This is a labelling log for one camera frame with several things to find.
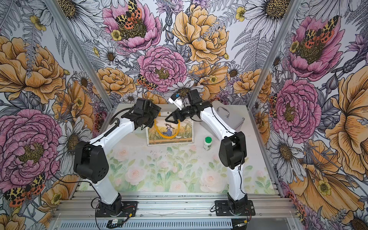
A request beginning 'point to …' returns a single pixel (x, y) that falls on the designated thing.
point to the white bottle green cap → (208, 143)
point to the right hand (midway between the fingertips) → (170, 119)
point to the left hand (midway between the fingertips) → (158, 116)
